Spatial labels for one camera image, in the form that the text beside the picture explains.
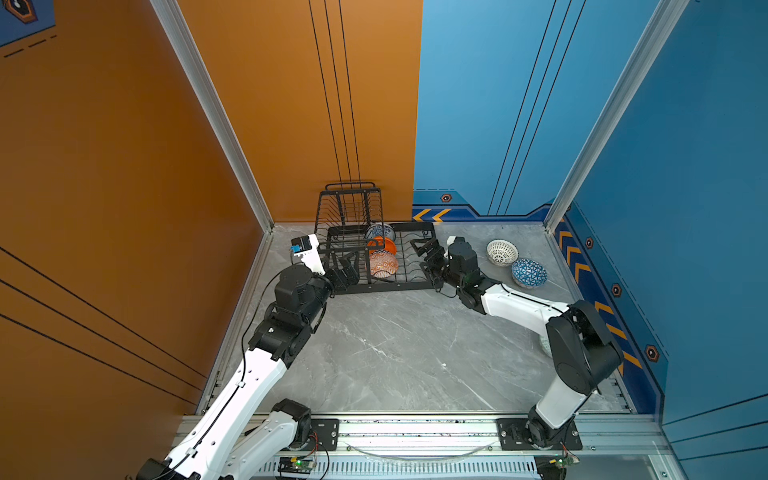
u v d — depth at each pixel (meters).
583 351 0.46
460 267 0.69
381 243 0.82
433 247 0.79
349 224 1.09
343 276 0.63
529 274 1.02
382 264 1.04
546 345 0.49
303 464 0.71
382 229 1.12
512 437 0.72
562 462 0.70
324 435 0.74
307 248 0.60
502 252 1.09
